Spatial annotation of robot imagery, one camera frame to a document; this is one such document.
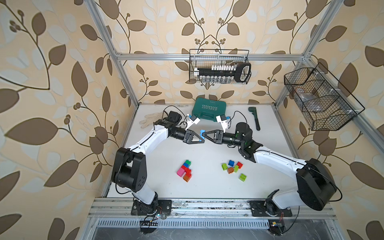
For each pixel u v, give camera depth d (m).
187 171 0.86
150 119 1.12
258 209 0.73
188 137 0.69
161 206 0.74
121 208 0.77
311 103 0.70
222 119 0.71
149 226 0.71
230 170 0.86
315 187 0.43
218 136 0.68
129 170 0.45
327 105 0.72
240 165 0.87
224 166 0.87
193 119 0.72
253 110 1.15
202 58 0.91
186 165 0.87
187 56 0.89
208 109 1.12
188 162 0.89
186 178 0.83
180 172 0.85
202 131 0.72
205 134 0.74
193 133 0.75
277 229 0.74
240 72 0.83
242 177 0.84
